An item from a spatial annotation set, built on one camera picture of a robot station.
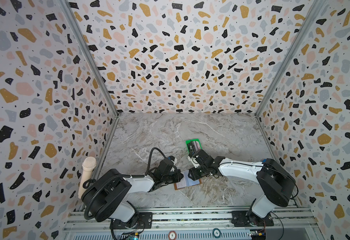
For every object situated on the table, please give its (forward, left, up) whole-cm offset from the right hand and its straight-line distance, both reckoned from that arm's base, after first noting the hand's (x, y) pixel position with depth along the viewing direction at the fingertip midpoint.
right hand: (190, 172), depth 86 cm
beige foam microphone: (-8, +42, +27) cm, 50 cm away
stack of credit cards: (+18, -2, -1) cm, 18 cm away
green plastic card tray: (+24, +1, -4) cm, 25 cm away
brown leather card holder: (-4, +2, -4) cm, 6 cm away
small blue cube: (+10, -48, -4) cm, 49 cm away
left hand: (-1, +1, 0) cm, 2 cm away
